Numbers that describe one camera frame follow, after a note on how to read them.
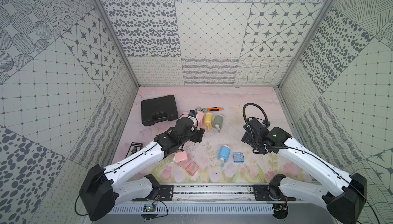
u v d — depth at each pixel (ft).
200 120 3.06
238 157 2.82
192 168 2.68
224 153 2.67
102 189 1.27
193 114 2.25
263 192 2.38
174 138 1.92
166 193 2.41
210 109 3.52
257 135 1.87
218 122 3.03
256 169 2.69
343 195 1.25
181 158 2.62
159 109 3.33
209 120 3.10
